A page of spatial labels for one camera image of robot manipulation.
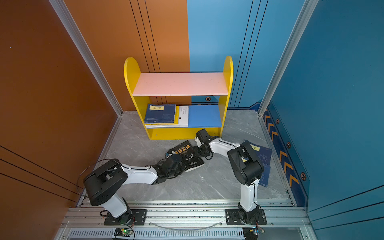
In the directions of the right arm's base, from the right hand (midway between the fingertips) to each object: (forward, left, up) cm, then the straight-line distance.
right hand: (194, 155), depth 95 cm
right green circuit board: (-41, -28, -3) cm, 50 cm away
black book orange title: (+3, +5, +1) cm, 6 cm away
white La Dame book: (+15, +6, +15) cm, 23 cm away
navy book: (+18, +20, +20) cm, 34 cm away
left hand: (-7, +1, +3) cm, 7 cm away
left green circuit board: (-40, +33, -2) cm, 52 cm away
